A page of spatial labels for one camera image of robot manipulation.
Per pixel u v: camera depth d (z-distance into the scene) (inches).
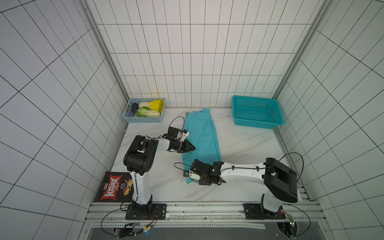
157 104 42.4
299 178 35.3
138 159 20.3
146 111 42.2
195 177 28.3
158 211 28.6
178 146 33.6
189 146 36.3
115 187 31.9
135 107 45.4
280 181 17.3
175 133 32.9
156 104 43.3
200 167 25.2
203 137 39.9
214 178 23.2
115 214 25.4
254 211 28.6
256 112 46.4
